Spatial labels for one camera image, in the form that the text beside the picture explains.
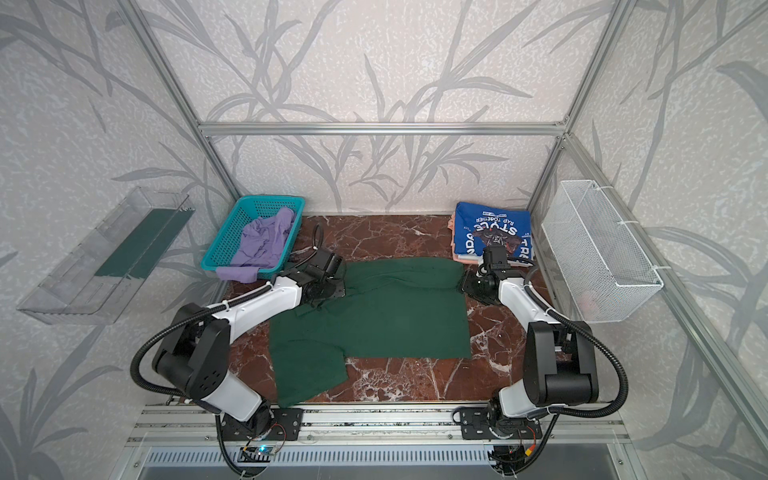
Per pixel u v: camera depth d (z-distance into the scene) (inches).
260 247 42.7
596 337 16.5
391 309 37.4
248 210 44.9
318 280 26.5
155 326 31.7
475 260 41.0
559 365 17.2
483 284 31.5
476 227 42.4
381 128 37.8
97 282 25.0
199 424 29.7
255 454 28.4
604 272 24.5
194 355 17.5
